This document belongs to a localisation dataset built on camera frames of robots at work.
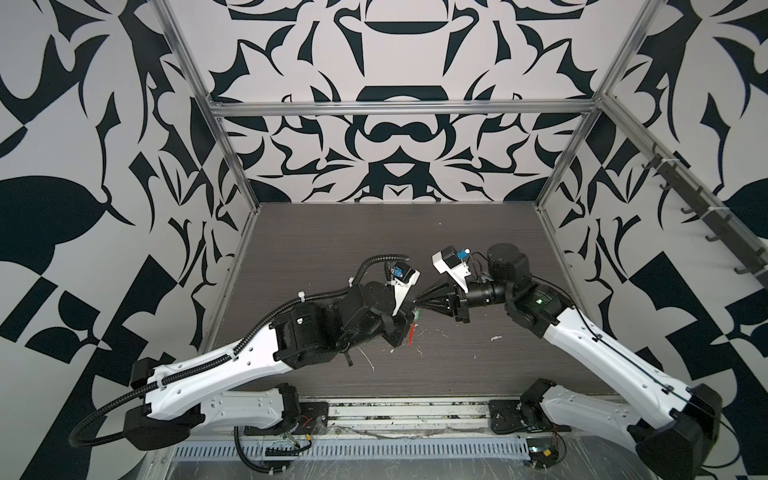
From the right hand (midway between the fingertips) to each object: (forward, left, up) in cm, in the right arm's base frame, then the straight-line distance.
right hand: (421, 303), depth 62 cm
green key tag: (-1, +1, -4) cm, 4 cm away
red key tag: (-9, +3, +4) cm, 10 cm away
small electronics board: (-23, -29, -31) cm, 48 cm away
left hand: (0, +1, +2) cm, 2 cm away
